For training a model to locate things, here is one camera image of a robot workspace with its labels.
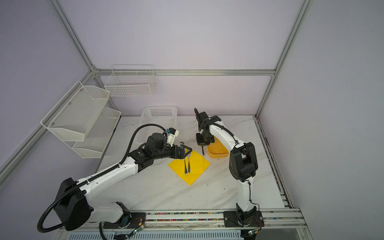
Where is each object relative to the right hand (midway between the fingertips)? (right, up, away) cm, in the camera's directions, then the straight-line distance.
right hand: (200, 143), depth 91 cm
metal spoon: (-9, -16, +2) cm, 19 cm away
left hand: (-8, -2, -14) cm, 16 cm away
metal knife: (+2, -5, -2) cm, 6 cm away
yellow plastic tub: (+12, -5, +8) cm, 15 cm away
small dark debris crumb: (-12, -1, +14) cm, 18 cm away
